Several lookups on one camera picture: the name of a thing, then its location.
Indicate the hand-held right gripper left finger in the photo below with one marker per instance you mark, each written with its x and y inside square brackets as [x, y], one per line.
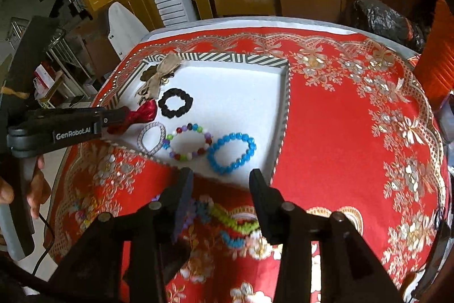
[184, 205]

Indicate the red embroidered tablecloth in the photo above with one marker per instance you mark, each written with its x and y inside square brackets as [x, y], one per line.
[337, 132]

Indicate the striped white tray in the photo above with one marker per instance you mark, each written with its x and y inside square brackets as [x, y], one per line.
[230, 90]

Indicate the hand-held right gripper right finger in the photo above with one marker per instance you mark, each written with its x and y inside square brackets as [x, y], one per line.
[260, 207]

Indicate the black scrunchie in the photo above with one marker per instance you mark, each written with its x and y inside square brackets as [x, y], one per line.
[166, 113]

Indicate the person's left hand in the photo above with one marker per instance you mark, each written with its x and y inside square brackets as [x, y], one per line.
[39, 189]

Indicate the black plastic bag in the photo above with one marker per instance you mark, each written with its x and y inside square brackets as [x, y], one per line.
[386, 22]

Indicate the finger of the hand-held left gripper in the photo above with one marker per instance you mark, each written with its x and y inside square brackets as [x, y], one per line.
[115, 116]

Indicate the orange plastic chair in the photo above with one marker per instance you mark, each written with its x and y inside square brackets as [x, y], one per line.
[436, 54]

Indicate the beige bow hair clip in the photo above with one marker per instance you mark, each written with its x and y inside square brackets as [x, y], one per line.
[166, 70]

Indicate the brown wooden cabinet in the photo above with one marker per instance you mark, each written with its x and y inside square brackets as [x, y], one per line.
[97, 47]

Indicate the metal rack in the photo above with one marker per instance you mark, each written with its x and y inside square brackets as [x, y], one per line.
[60, 51]

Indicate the red satin bow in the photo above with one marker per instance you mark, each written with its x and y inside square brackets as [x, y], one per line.
[145, 113]

